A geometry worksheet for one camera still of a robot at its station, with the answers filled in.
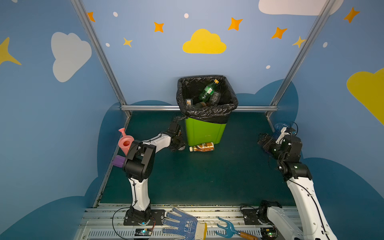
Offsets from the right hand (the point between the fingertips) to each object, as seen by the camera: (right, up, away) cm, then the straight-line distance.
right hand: (267, 136), depth 76 cm
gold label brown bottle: (-31, -8, +20) cm, 38 cm away
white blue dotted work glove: (-40, -45, -4) cm, 60 cm away
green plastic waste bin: (-34, +2, +17) cm, 38 cm away
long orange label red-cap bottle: (-34, +19, +19) cm, 43 cm away
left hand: (-44, -7, +24) cm, 51 cm away
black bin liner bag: (-41, +30, +17) cm, 53 cm away
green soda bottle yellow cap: (-29, +27, +15) cm, 42 cm away
